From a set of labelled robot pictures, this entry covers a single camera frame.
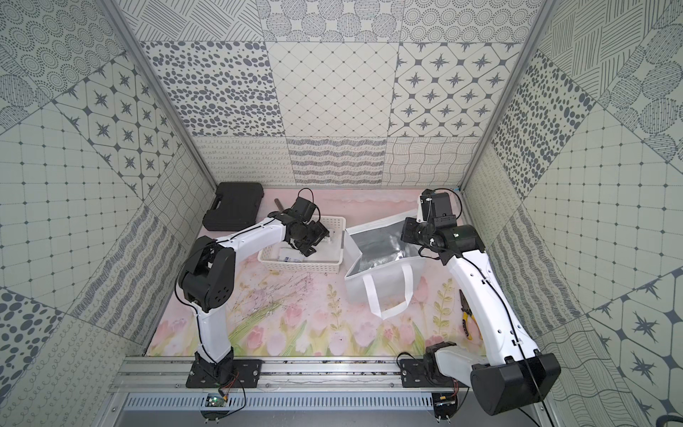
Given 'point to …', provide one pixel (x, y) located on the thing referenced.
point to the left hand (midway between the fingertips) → (328, 235)
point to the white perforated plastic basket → (325, 258)
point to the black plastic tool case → (236, 207)
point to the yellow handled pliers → (466, 312)
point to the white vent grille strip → (283, 402)
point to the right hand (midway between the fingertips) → (409, 233)
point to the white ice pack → (290, 254)
